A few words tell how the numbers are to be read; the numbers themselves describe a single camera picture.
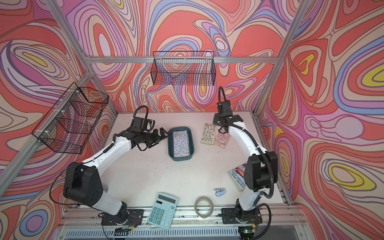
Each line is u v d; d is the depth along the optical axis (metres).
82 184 0.43
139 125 0.68
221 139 1.04
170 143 0.98
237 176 0.85
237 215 0.66
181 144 0.98
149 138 0.73
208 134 1.07
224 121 0.62
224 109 0.66
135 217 0.73
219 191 0.80
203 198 0.78
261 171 0.46
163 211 0.74
